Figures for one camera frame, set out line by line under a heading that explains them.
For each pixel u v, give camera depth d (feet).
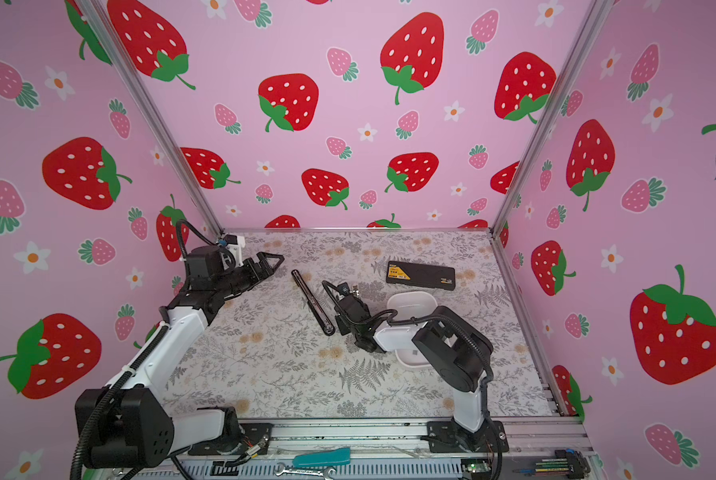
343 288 2.68
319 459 2.35
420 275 3.52
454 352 1.59
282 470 2.30
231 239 2.44
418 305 3.21
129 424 1.31
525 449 2.39
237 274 2.30
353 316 2.35
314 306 3.21
